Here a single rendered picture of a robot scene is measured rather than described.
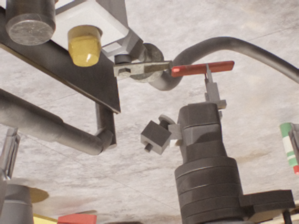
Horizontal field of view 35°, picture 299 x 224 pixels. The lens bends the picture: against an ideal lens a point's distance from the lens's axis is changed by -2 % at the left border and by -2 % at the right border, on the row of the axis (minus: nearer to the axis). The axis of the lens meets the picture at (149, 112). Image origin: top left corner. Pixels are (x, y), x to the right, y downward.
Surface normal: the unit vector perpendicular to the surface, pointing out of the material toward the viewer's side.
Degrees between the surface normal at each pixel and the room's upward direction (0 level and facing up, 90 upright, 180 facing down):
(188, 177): 90
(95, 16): 0
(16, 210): 95
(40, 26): 0
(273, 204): 90
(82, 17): 0
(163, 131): 90
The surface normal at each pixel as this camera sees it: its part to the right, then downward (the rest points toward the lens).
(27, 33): 0.14, 0.91
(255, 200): 0.02, -0.40
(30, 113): 0.88, -0.09
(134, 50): 0.83, 0.19
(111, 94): 0.88, -0.30
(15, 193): 0.63, -0.46
